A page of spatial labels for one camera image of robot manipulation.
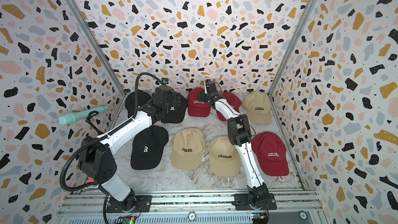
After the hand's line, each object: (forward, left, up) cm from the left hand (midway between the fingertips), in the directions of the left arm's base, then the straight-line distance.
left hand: (173, 93), depth 85 cm
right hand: (+16, -17, -17) cm, 29 cm away
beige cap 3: (-28, -27, -22) cm, 45 cm away
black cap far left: (+23, +32, -28) cm, 48 cm away
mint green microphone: (-21, +37, +8) cm, 44 cm away
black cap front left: (-22, +14, -20) cm, 33 cm away
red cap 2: (-24, -54, -22) cm, 63 cm away
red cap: (+9, -10, -24) cm, 28 cm away
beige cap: (+8, -54, -22) cm, 59 cm away
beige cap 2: (-22, -7, -20) cm, 31 cm away
